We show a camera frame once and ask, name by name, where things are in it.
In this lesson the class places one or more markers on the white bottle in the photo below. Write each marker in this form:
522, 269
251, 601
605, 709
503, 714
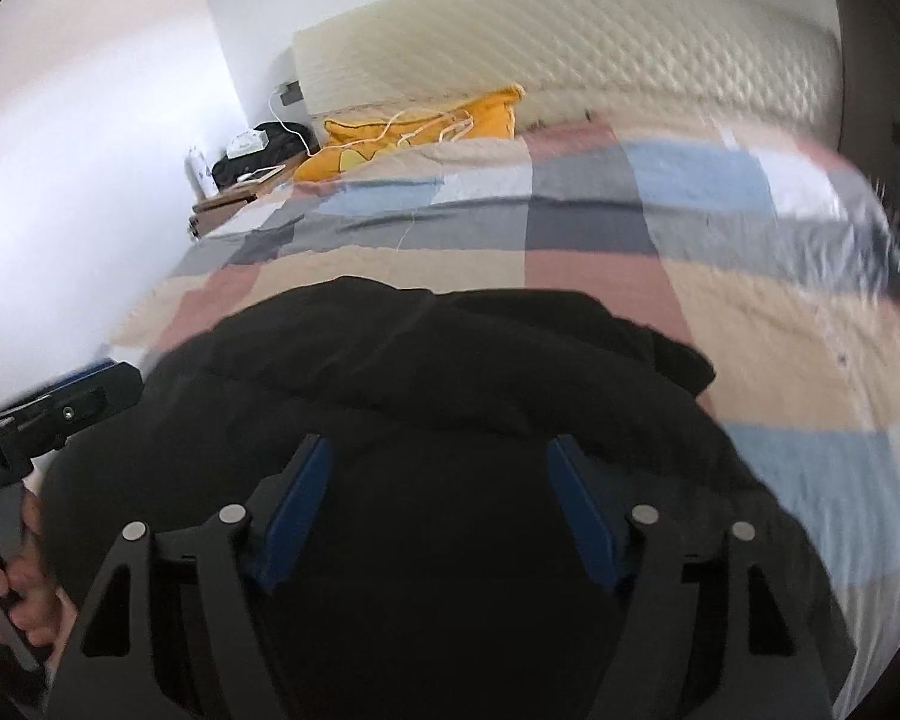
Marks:
201, 173

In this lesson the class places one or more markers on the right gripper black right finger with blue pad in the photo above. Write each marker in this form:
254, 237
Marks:
705, 627

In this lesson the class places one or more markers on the wooden nightstand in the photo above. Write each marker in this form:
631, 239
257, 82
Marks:
209, 214

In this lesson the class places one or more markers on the person's left hand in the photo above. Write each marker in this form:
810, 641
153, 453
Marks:
43, 612

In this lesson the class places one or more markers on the black puffer jacket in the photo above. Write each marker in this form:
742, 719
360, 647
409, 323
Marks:
440, 579

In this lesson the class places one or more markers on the dark wall socket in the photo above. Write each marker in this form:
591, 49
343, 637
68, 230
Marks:
290, 94

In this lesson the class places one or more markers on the checkered patchwork bed quilt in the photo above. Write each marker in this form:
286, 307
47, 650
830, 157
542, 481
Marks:
769, 253

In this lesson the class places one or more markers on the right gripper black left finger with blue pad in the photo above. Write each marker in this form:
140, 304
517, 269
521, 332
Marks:
167, 630

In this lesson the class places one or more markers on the white box on bag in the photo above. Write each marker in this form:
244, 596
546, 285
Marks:
248, 142

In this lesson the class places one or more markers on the grey wardrobe cabinet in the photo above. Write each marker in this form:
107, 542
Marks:
877, 90

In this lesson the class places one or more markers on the white smartphone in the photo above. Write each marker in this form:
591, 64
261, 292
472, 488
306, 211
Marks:
261, 175

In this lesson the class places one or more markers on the cream quilted headboard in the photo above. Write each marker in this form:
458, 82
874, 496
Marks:
728, 58

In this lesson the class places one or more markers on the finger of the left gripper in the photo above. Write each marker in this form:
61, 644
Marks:
47, 418

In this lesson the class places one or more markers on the orange yellow pillow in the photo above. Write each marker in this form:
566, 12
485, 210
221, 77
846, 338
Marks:
351, 144

